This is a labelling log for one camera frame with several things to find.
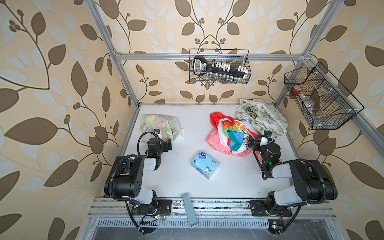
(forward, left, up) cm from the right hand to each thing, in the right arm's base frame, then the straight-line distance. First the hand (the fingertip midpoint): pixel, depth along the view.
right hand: (258, 137), depth 90 cm
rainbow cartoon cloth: (+2, +14, +2) cm, 15 cm away
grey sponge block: (-36, +43, -8) cm, 57 cm away
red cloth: (+22, +24, -6) cm, 33 cm away
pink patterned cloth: (+2, +27, -4) cm, 27 cm away
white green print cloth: (+15, -8, +1) cm, 17 cm away
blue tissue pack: (-15, +34, -3) cm, 37 cm away
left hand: (+4, +60, -4) cm, 60 cm away
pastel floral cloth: (+10, +57, 0) cm, 58 cm away
